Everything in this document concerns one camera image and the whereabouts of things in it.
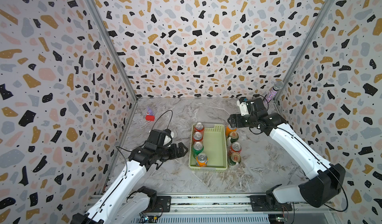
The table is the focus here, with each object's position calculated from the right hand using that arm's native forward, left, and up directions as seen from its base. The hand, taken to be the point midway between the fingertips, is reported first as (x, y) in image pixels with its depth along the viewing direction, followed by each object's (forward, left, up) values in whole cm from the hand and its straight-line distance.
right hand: (233, 119), depth 80 cm
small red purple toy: (+19, +56, -22) cm, 63 cm away
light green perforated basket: (-4, +9, -23) cm, 25 cm away
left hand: (-16, +26, -7) cm, 31 cm away
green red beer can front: (-16, 0, -13) cm, 21 cm away
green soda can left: (-11, +19, -12) cm, 25 cm away
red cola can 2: (-4, +20, -12) cm, 24 cm away
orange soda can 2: (+3, +1, -14) cm, 14 cm away
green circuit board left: (-43, +43, -23) cm, 65 cm away
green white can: (-3, -2, -13) cm, 14 cm away
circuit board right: (-41, -19, -24) cm, 51 cm away
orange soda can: (-18, +17, -12) cm, 27 cm away
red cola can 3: (-10, -2, -14) cm, 17 cm away
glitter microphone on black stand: (+17, -25, +8) cm, 32 cm away
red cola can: (+3, +19, -12) cm, 23 cm away
